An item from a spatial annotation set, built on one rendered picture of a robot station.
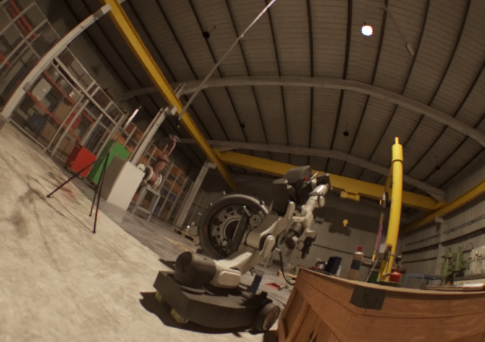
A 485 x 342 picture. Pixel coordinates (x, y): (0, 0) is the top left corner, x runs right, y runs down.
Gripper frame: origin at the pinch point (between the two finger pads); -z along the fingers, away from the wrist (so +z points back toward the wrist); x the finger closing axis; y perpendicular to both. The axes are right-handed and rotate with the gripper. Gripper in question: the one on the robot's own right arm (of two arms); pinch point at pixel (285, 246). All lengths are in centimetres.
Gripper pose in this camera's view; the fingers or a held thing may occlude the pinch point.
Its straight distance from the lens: 122.2
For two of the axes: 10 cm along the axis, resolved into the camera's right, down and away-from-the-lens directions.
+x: 4.3, 8.7, 2.2
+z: 5.8, -4.6, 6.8
